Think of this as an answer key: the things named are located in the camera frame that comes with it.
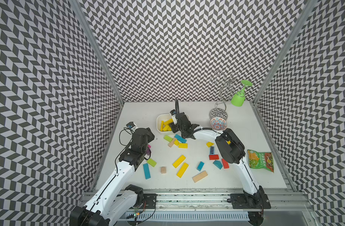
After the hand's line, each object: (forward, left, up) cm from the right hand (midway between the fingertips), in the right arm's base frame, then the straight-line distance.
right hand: (172, 123), depth 100 cm
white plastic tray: (+5, +7, +1) cm, 8 cm away
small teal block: (-29, -18, -4) cm, 34 cm away
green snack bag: (-27, -54, -3) cm, 60 cm away
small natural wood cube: (-31, +5, -4) cm, 32 cm away
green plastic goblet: (+8, -44, +16) cm, 48 cm away
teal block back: (-11, -6, -3) cm, 13 cm away
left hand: (-15, +14, +13) cm, 24 cm away
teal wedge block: (-28, -29, -5) cm, 41 cm away
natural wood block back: (-14, 0, -4) cm, 14 cm away
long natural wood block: (-35, -17, -6) cm, 39 cm away
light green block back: (-9, +3, -6) cm, 11 cm away
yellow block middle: (-15, -8, -5) cm, 18 cm away
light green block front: (-26, +12, -6) cm, 29 cm away
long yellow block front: (-31, -7, -6) cm, 32 cm away
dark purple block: (-21, +14, -1) cm, 25 cm away
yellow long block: (0, +8, -3) cm, 8 cm away
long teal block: (-32, +14, -4) cm, 35 cm away
